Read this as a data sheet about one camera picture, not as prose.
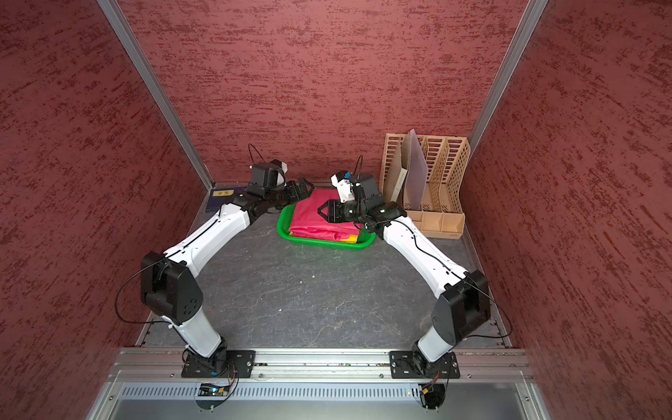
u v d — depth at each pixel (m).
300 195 0.76
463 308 0.43
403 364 0.74
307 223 0.95
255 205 0.61
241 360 0.75
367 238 0.93
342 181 0.70
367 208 0.60
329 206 0.69
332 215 0.67
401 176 0.87
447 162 1.00
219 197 1.15
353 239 0.95
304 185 0.77
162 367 0.76
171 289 0.45
